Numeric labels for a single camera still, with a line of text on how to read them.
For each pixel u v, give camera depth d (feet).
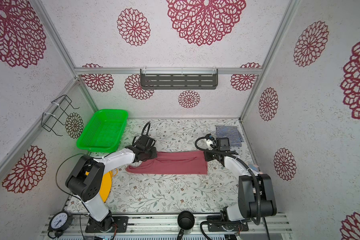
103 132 3.68
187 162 3.16
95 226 2.22
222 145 2.34
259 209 1.27
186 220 2.44
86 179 1.55
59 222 2.38
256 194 1.30
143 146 2.44
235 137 3.45
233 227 2.23
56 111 2.57
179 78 3.12
